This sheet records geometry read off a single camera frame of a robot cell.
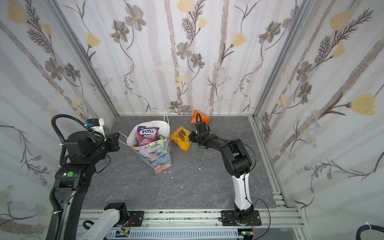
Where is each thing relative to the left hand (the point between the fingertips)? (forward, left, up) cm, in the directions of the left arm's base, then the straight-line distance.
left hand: (120, 132), depth 65 cm
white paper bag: (-1, -12, -19) cm, 23 cm away
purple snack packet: (+9, -6, -14) cm, 18 cm away
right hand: (+20, -32, -27) cm, 46 cm away
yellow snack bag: (+19, -24, -30) cm, 42 cm away
